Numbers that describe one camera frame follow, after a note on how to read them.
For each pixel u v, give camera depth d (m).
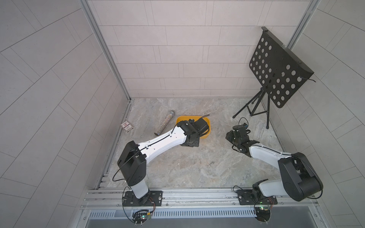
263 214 0.68
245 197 0.71
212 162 0.83
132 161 0.41
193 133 0.54
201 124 0.62
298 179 0.42
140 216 0.65
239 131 0.69
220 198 0.73
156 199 0.71
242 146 0.67
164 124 0.96
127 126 0.96
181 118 1.01
